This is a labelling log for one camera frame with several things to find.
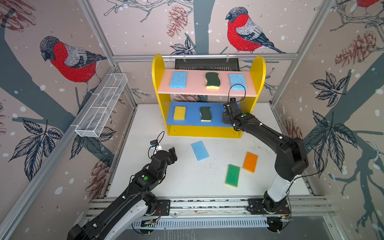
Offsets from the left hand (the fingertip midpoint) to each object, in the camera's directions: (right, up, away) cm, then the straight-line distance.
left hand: (172, 147), depth 80 cm
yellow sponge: (+3, +18, +12) cm, 22 cm away
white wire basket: (-37, +17, -7) cm, 41 cm away
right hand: (+34, +18, +11) cm, 40 cm away
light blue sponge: (+16, -5, +14) cm, 22 cm away
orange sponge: (+46, -11, +8) cm, 48 cm away
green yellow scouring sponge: (+20, +19, +13) cm, 30 cm away
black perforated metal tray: (+38, +52, +16) cm, 66 cm away
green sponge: (+34, -17, +3) cm, 38 cm away
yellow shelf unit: (+12, +31, +45) cm, 55 cm away
